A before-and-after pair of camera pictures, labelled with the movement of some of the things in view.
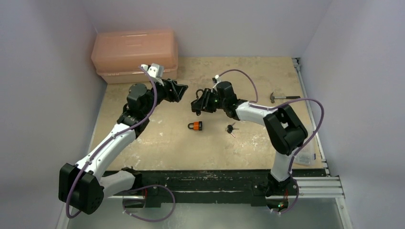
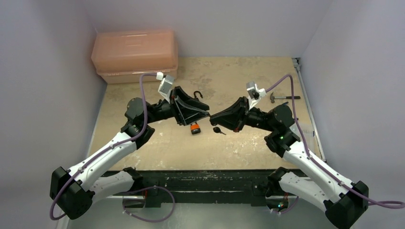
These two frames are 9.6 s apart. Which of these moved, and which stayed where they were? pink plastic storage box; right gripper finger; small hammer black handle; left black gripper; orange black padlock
Moved: orange black padlock; right gripper finger; left black gripper
Stayed: pink plastic storage box; small hammer black handle
